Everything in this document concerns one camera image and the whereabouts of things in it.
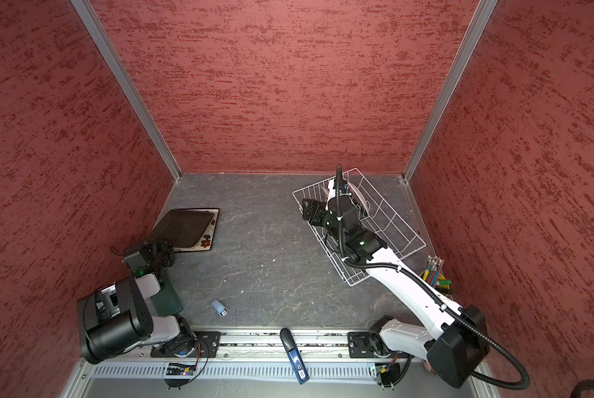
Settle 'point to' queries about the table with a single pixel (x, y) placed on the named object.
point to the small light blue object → (219, 308)
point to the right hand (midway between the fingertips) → (309, 208)
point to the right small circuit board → (387, 374)
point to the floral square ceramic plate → (206, 241)
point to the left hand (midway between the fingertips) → (174, 237)
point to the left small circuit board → (176, 369)
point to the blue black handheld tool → (294, 355)
